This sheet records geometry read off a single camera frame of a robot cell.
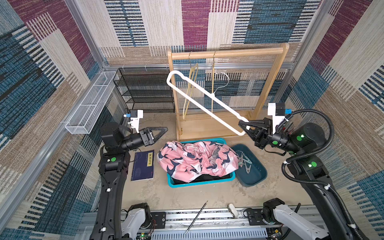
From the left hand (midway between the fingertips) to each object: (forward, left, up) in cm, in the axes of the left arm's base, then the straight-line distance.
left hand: (165, 131), depth 62 cm
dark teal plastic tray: (0, -46, -37) cm, 59 cm away
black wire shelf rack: (+52, +20, -17) cm, 58 cm away
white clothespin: (0, -43, -36) cm, 56 cm away
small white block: (-22, -30, -35) cm, 51 cm away
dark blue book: (+3, +19, -38) cm, 42 cm away
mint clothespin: (+5, -44, -35) cm, 57 cm away
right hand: (-4, -28, +9) cm, 30 cm away
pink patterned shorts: (-1, -6, -23) cm, 24 cm away
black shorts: (-9, -16, -28) cm, 33 cm away
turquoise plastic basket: (-11, 0, -28) cm, 30 cm away
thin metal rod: (-29, -8, -37) cm, 48 cm away
